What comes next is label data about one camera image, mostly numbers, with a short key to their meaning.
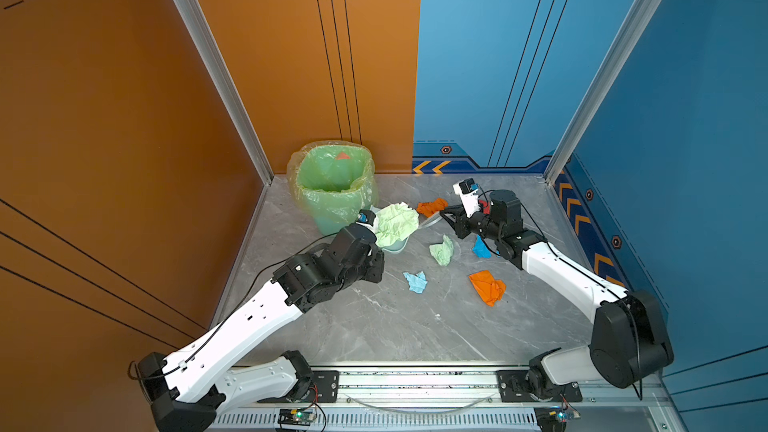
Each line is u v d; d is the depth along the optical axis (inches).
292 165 35.1
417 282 35.8
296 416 27.9
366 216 23.7
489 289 35.1
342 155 38.0
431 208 42.8
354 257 19.9
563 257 21.7
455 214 29.4
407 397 28.6
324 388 29.1
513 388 28.5
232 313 17.0
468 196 28.2
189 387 14.9
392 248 27.5
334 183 41.3
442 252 37.1
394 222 29.1
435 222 31.9
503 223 25.3
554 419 27.8
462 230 29.8
